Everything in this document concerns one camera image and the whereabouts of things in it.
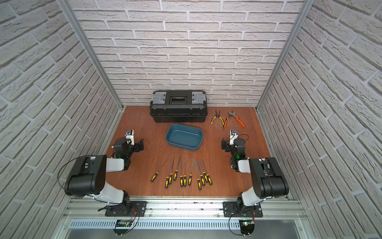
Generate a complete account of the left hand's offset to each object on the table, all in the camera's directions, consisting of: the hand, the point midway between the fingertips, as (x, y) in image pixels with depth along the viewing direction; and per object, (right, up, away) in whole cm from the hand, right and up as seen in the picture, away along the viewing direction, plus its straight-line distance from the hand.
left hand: (136, 136), depth 94 cm
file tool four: (+27, -21, -10) cm, 36 cm away
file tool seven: (+36, -22, -9) cm, 43 cm away
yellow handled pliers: (+54, +13, +19) cm, 58 cm away
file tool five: (+31, -23, -11) cm, 40 cm away
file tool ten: (+44, -21, -9) cm, 50 cm away
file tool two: (+23, -23, -11) cm, 35 cm away
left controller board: (+2, -41, -22) cm, 47 cm away
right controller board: (+64, -42, -23) cm, 80 cm away
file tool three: (+25, -22, -9) cm, 34 cm away
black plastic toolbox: (+28, +20, +4) cm, 34 cm away
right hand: (+64, -1, 0) cm, 64 cm away
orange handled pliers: (+68, +15, +20) cm, 73 cm away
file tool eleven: (+46, -22, -10) cm, 52 cm away
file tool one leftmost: (+15, -23, -11) cm, 29 cm away
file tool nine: (+42, -23, -9) cm, 49 cm away
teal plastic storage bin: (+31, -1, +7) cm, 32 cm away
